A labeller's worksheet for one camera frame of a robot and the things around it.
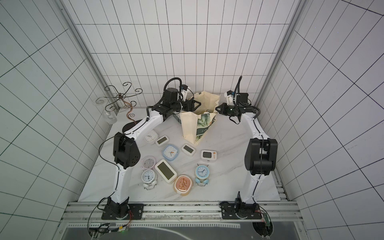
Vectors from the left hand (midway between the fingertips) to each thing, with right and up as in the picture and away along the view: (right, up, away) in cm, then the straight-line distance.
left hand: (195, 105), depth 87 cm
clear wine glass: (-53, -6, +2) cm, 54 cm away
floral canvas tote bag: (0, -12, -1) cm, 12 cm away
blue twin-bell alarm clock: (+4, -39, -5) cm, 40 cm away
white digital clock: (-5, -28, +5) cm, 29 cm away
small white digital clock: (-22, -23, +10) cm, 34 cm away
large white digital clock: (-17, -38, -4) cm, 42 cm away
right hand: (+16, 0, +4) cm, 16 cm away
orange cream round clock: (-7, -44, -8) cm, 46 cm away
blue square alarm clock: (-16, -30, +5) cm, 34 cm away
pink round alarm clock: (-28, -35, 0) cm, 45 cm away
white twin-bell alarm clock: (-26, -41, -8) cm, 49 cm away
